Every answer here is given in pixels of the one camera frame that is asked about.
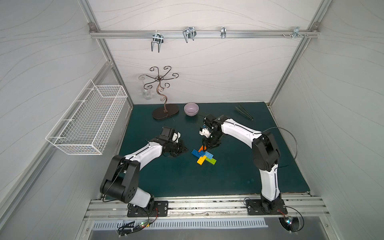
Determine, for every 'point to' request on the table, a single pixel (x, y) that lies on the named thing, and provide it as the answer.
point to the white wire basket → (87, 125)
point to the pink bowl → (191, 109)
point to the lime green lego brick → (212, 161)
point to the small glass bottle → (147, 93)
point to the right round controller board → (290, 223)
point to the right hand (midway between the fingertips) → (206, 148)
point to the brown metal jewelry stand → (162, 113)
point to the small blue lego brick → (202, 153)
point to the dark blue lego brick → (195, 153)
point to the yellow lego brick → (201, 159)
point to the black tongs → (249, 116)
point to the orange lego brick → (201, 148)
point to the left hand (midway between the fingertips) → (189, 150)
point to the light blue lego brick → (208, 155)
